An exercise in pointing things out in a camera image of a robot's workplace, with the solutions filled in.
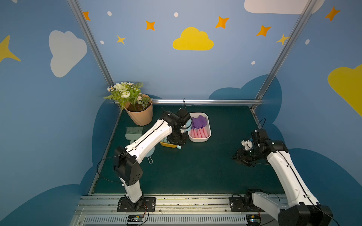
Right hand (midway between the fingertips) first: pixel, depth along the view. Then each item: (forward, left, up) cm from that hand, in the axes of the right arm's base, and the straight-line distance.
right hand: (236, 157), depth 77 cm
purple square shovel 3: (+25, +14, -12) cm, 31 cm away
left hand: (+5, +31, +4) cm, 31 cm away
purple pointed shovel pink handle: (+23, +24, -12) cm, 35 cm away
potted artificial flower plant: (+37, +65, -1) cm, 75 cm away
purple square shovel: (+23, +21, -12) cm, 33 cm away
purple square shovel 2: (+32, +22, -12) cm, 41 cm away
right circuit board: (-26, -9, -17) cm, 33 cm away
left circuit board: (-30, +53, -15) cm, 63 cm away
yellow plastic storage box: (+12, +41, -11) cm, 44 cm away
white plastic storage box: (+18, +16, -12) cm, 27 cm away
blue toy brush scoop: (+4, +53, -13) cm, 55 cm away
